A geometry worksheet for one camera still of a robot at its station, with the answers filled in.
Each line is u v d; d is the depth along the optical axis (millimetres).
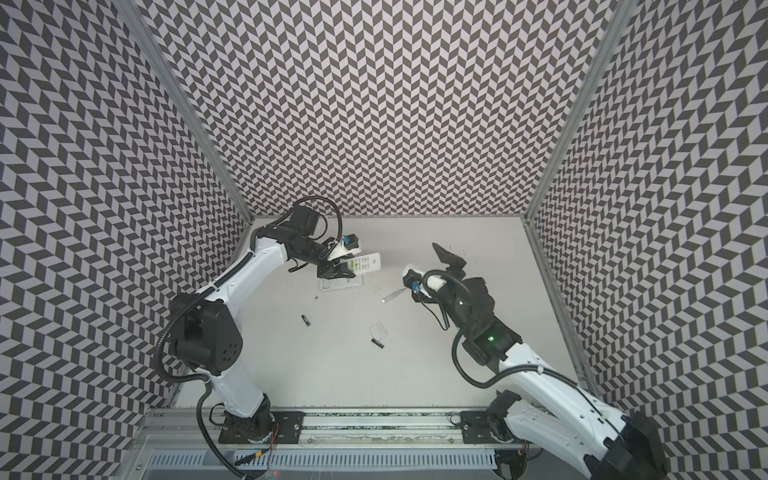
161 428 737
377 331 893
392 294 963
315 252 725
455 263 637
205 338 462
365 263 824
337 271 750
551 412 468
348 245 720
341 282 989
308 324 906
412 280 583
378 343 873
